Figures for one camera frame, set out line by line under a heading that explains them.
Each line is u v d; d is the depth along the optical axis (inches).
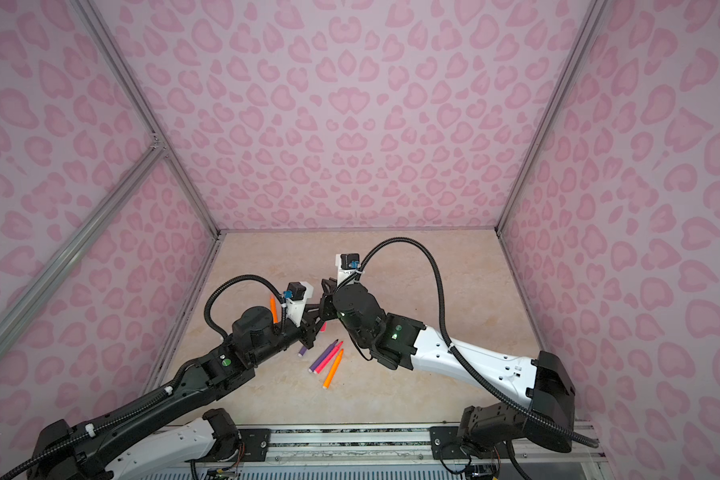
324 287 26.7
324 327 27.9
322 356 34.6
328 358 34.5
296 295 23.5
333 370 33.7
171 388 18.9
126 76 30.8
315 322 25.2
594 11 27.2
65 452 15.7
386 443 29.5
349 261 22.6
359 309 18.7
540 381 15.9
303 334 25.0
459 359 17.5
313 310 26.3
